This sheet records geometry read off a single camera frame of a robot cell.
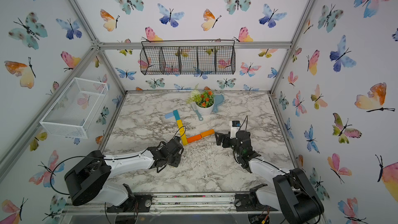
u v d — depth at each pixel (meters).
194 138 0.96
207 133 0.99
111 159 0.48
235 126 0.76
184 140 0.93
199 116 1.07
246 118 1.08
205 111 1.02
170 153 0.68
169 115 1.08
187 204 0.75
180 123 1.02
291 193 0.42
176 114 1.08
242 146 0.67
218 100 1.19
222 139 0.78
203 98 0.96
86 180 0.43
